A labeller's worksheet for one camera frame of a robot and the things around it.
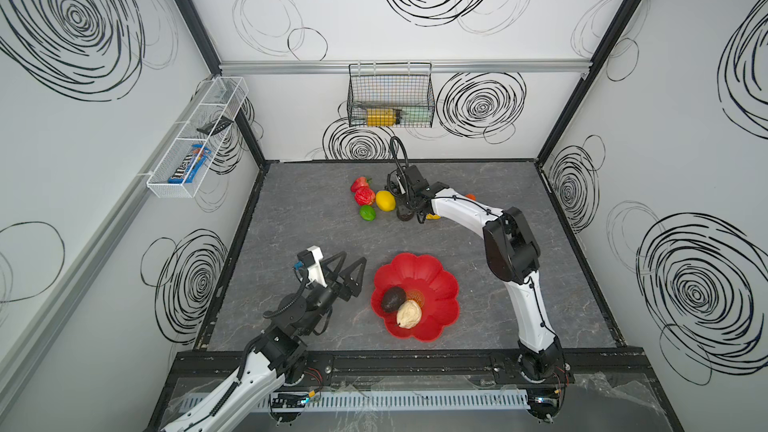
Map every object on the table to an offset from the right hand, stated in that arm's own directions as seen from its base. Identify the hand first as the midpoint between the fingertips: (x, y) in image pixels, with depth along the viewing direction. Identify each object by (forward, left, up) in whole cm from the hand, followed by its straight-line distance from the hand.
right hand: (403, 199), depth 100 cm
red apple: (+1, +13, -1) cm, 13 cm away
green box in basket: (+10, -3, +27) cm, 29 cm away
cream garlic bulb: (-38, -1, -1) cm, 38 cm away
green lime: (-4, +12, -4) cm, 13 cm away
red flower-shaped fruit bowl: (-26, -6, -7) cm, 28 cm away
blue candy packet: (-12, +53, +28) cm, 61 cm away
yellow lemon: (0, +6, -1) cm, 6 cm away
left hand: (-29, +12, +12) cm, 34 cm away
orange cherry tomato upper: (+5, -25, -5) cm, 26 cm away
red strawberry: (+9, +16, -2) cm, 18 cm away
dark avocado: (-33, +3, -2) cm, 33 cm away
